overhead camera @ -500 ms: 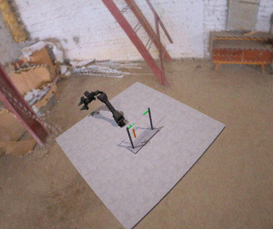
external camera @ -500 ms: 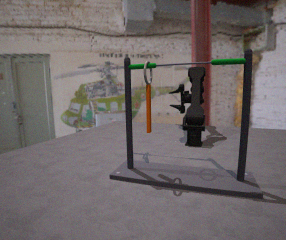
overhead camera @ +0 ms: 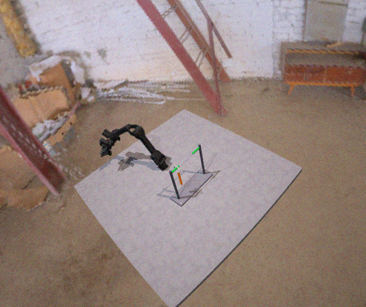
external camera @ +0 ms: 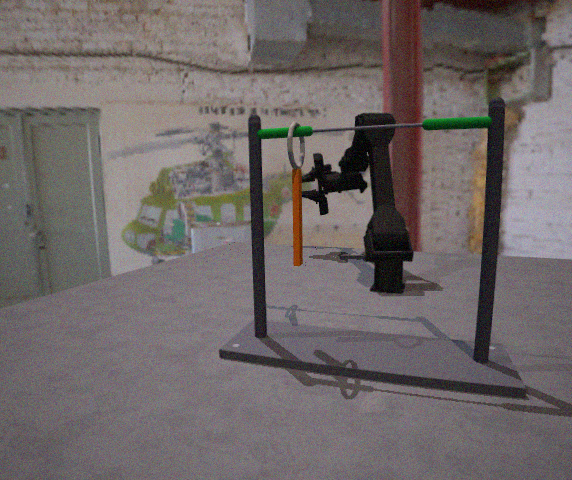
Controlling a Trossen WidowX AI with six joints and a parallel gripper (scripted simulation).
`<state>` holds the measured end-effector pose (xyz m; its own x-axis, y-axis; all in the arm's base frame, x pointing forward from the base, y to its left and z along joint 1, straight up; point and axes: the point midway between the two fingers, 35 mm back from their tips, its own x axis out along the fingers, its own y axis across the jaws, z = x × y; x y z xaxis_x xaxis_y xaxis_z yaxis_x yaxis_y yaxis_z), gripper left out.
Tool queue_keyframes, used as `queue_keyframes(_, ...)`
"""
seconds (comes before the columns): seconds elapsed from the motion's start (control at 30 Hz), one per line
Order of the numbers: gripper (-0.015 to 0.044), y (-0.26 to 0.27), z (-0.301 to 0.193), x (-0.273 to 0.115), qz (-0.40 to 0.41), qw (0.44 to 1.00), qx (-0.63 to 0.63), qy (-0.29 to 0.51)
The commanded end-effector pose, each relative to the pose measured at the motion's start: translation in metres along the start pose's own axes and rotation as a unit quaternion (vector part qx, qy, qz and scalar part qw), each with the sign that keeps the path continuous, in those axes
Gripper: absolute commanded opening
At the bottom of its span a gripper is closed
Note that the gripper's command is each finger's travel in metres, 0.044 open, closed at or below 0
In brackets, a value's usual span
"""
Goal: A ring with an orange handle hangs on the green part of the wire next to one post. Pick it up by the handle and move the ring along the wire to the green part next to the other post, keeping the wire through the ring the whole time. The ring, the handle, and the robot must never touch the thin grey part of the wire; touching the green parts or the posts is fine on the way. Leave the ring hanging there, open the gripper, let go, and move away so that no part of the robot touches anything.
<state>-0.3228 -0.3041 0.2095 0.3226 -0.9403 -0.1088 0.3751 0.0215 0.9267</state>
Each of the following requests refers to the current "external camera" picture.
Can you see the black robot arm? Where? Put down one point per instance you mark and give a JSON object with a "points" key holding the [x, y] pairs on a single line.
{"points": [[386, 229]]}

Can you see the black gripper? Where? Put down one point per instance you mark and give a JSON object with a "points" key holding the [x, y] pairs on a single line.
{"points": [[332, 183]]}

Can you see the grey loop with orange handle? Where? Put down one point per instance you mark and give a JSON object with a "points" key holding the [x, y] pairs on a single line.
{"points": [[297, 194]]}

